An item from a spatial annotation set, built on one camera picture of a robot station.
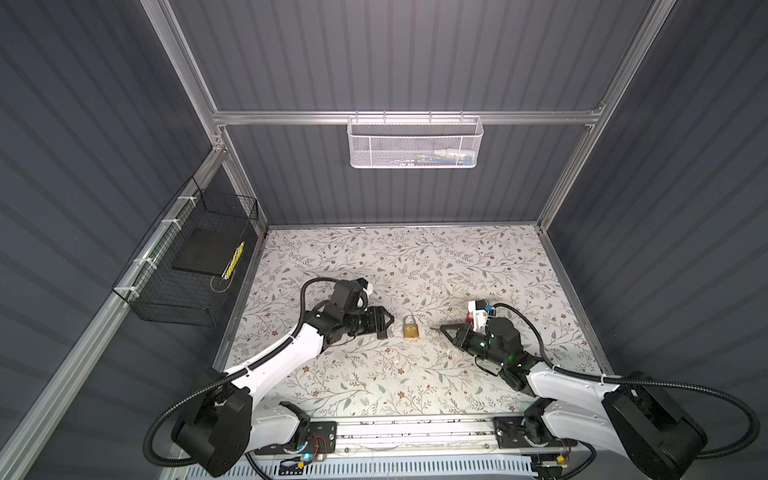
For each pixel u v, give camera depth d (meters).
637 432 0.42
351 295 0.66
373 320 0.72
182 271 0.72
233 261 0.74
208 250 0.74
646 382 0.46
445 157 0.91
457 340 0.75
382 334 0.92
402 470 0.77
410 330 0.91
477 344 0.74
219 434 0.40
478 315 0.79
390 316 0.79
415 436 0.76
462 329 0.80
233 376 0.43
